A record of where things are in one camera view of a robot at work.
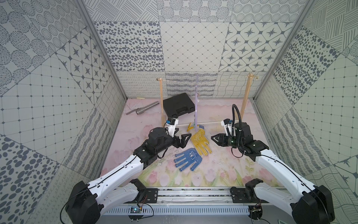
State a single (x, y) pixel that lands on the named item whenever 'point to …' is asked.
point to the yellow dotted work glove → (201, 141)
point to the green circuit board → (136, 210)
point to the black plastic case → (178, 105)
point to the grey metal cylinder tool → (141, 110)
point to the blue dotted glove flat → (187, 157)
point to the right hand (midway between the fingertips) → (214, 139)
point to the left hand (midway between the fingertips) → (188, 134)
